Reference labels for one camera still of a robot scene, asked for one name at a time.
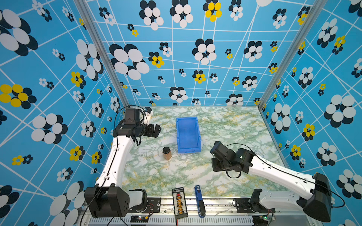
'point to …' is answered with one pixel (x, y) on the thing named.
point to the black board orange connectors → (179, 203)
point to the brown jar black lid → (167, 153)
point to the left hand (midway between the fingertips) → (153, 126)
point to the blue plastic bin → (189, 140)
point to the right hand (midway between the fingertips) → (213, 165)
